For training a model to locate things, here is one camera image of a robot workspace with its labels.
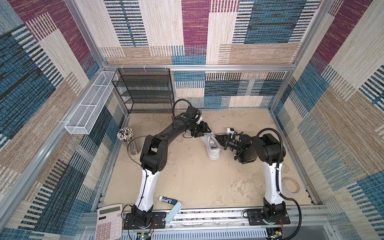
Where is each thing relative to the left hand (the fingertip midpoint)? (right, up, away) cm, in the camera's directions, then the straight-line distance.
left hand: (209, 130), depth 94 cm
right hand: (+3, -4, +1) cm, 5 cm away
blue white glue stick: (-23, -35, -16) cm, 45 cm away
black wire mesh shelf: (-44, +28, +15) cm, 55 cm away
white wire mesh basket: (-77, +7, -2) cm, 78 cm away
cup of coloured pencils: (-47, -2, -11) cm, 49 cm away
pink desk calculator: (-50, -43, -22) cm, 70 cm away
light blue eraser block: (-20, -39, -21) cm, 48 cm away
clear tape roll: (+44, -30, -10) cm, 54 cm away
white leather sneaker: (+1, -9, 0) cm, 10 cm away
